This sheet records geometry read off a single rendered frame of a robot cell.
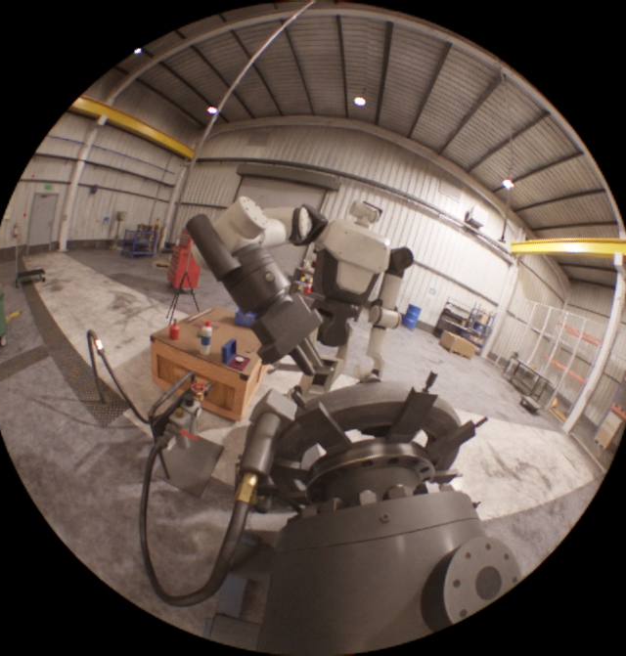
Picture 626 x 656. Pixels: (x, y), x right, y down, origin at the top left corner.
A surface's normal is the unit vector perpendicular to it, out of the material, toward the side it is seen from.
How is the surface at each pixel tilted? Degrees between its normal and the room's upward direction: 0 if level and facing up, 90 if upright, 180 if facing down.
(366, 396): 42
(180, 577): 0
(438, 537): 8
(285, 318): 57
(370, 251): 83
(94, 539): 0
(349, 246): 83
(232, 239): 98
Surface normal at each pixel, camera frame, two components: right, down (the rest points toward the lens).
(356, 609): -0.39, -0.88
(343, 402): -0.32, -0.60
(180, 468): 0.29, -0.91
